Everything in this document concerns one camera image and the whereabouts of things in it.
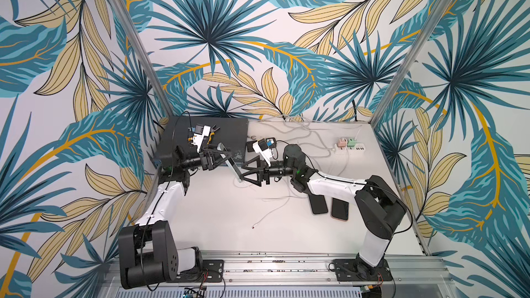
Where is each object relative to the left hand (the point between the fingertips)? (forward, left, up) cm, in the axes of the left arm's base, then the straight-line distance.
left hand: (229, 155), depth 71 cm
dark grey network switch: (+33, +5, -27) cm, 43 cm away
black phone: (-5, -36, -29) cm, 46 cm away
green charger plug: (+25, -55, -22) cm, 65 cm away
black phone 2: (-3, -1, +1) cm, 4 cm away
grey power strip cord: (+37, -37, -29) cm, 60 cm away
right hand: (-10, 0, -5) cm, 12 cm away
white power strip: (+24, -60, -26) cm, 69 cm away
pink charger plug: (+24, -50, -22) cm, 60 cm away
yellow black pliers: (+30, +15, -22) cm, 40 cm away
